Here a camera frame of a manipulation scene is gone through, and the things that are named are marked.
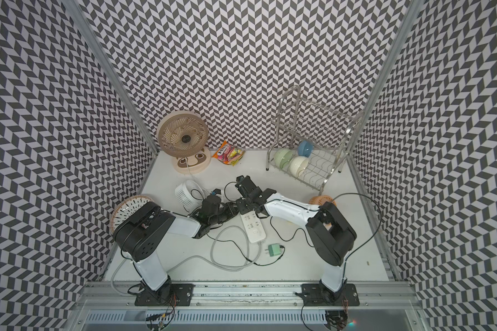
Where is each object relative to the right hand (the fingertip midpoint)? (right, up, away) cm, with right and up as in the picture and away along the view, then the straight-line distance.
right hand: (244, 205), depth 89 cm
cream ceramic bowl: (+24, +18, +5) cm, 31 cm away
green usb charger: (+12, -17, -7) cm, 22 cm away
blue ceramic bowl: (+29, +26, +13) cm, 41 cm away
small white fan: (-23, +5, -2) cm, 24 cm away
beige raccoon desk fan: (-28, +31, +5) cm, 42 cm away
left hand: (-3, -4, +6) cm, 7 cm away
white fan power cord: (-30, +15, +19) cm, 39 cm away
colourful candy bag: (-10, +23, +23) cm, 35 cm away
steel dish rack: (+27, +28, -7) cm, 39 cm away
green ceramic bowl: (+18, +21, +10) cm, 29 cm away
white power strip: (+4, -9, -1) cm, 10 cm away
